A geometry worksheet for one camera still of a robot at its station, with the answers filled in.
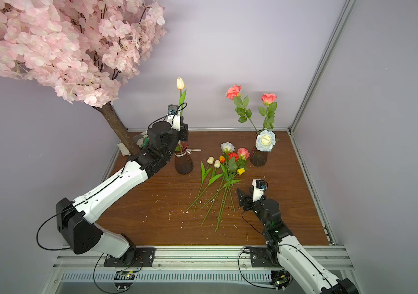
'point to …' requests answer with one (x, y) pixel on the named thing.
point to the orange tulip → (222, 158)
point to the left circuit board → (124, 275)
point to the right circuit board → (280, 278)
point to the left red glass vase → (183, 162)
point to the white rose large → (265, 140)
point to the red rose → (232, 157)
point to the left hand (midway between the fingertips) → (183, 115)
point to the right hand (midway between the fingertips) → (244, 186)
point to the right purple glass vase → (257, 157)
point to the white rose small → (227, 147)
